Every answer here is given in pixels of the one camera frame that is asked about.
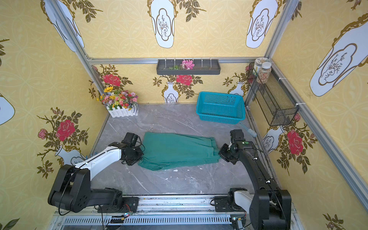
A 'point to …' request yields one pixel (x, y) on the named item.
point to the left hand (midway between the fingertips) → (136, 156)
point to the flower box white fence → (120, 103)
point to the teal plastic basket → (220, 108)
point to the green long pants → (163, 149)
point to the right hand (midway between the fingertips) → (222, 153)
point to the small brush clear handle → (250, 131)
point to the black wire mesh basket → (273, 97)
